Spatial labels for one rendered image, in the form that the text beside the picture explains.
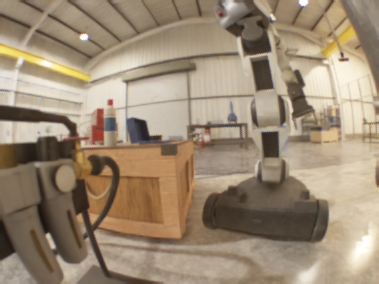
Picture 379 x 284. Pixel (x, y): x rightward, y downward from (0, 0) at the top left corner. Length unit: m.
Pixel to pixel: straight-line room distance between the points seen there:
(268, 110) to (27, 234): 0.81
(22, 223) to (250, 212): 0.71
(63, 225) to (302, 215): 0.74
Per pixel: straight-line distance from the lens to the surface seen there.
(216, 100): 8.55
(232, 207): 0.72
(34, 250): 0.31
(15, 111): 0.37
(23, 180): 0.28
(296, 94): 0.81
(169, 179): 0.62
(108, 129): 0.77
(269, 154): 0.85
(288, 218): 0.70
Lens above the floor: 0.49
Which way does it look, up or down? 2 degrees down
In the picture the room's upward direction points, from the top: 3 degrees counter-clockwise
